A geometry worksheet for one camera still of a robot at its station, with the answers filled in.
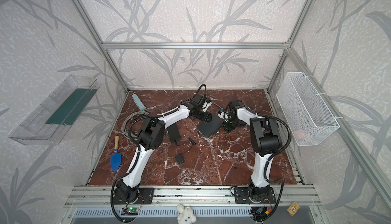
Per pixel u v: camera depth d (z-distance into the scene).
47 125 0.64
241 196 0.73
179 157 0.86
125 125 0.99
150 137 0.60
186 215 0.65
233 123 0.85
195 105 0.81
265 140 0.53
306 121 0.61
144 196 0.73
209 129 0.95
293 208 0.69
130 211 0.71
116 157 0.86
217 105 1.11
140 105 1.06
